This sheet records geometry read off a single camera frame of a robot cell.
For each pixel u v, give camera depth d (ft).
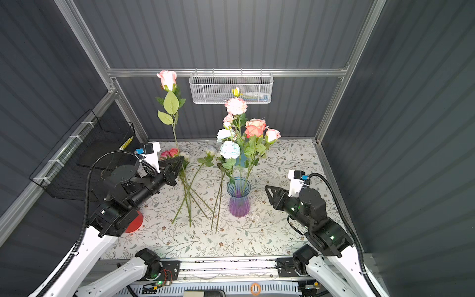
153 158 1.71
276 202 1.87
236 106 2.03
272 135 2.19
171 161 1.93
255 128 2.03
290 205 1.93
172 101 1.80
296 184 1.93
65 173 2.18
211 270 2.47
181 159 2.00
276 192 2.07
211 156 3.64
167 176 1.76
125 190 1.46
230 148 2.15
